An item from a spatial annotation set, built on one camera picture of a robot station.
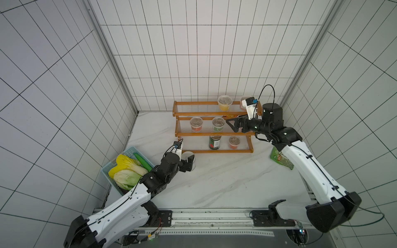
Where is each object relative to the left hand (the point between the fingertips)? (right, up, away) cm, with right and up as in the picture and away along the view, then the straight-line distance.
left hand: (182, 157), depth 80 cm
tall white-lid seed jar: (+1, 0, +5) cm, 6 cm away
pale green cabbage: (-28, -10, -4) cm, 30 cm away
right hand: (+22, +20, -9) cm, 31 cm away
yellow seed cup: (+22, +29, -2) cm, 37 cm away
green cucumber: (-24, -5, +10) cm, 26 cm away
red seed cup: (+7, +18, +6) cm, 20 cm away
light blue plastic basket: (-34, 0, +11) cm, 36 cm away
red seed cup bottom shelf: (+31, +6, +14) cm, 35 cm away
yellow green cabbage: (-32, -4, +4) cm, 33 cm away
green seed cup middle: (+20, +18, +6) cm, 27 cm away
